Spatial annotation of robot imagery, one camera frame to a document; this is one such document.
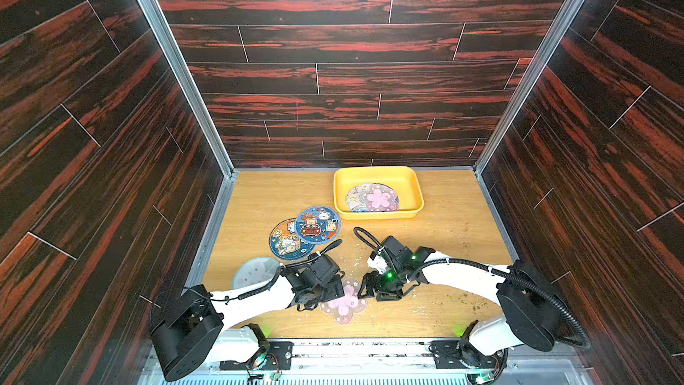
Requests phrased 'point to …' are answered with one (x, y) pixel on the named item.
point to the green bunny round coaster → (253, 271)
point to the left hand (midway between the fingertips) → (337, 294)
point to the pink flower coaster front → (381, 198)
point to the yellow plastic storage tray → (407, 181)
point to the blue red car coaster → (317, 225)
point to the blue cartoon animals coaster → (285, 243)
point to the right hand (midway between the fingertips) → (369, 293)
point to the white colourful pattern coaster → (356, 198)
